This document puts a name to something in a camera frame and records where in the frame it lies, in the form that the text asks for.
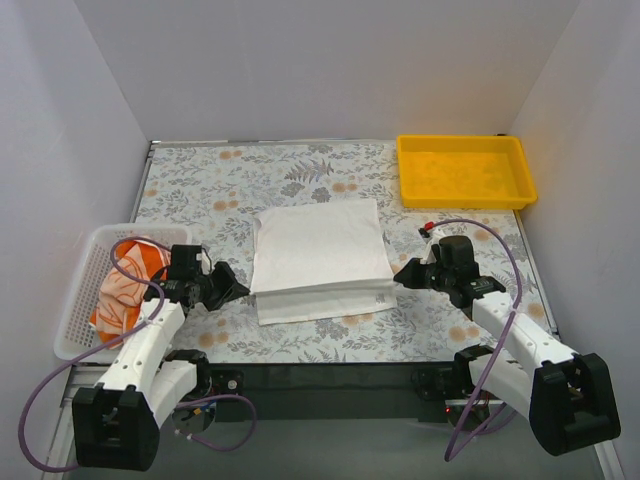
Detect white towel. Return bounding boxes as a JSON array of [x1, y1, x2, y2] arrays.
[[250, 199, 396, 326]]

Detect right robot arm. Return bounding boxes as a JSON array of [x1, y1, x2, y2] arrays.
[[394, 236, 621, 456]]

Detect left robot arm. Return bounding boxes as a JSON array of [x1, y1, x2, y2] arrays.
[[72, 244, 249, 471]]

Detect orange patterned towel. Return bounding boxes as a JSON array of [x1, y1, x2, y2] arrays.
[[89, 240, 170, 343]]

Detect yellow plastic tray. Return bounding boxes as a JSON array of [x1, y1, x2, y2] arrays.
[[396, 135, 538, 210]]

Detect white plastic basket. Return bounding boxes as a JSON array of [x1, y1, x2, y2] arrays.
[[54, 223, 193, 361]]

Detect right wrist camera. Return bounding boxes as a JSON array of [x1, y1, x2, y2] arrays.
[[419, 222, 447, 264]]

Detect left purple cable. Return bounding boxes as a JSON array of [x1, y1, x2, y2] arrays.
[[18, 237, 259, 474]]

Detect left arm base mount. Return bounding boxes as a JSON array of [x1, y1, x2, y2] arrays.
[[171, 369, 250, 435]]

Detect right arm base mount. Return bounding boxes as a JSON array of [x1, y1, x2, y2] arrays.
[[411, 366, 494, 433]]

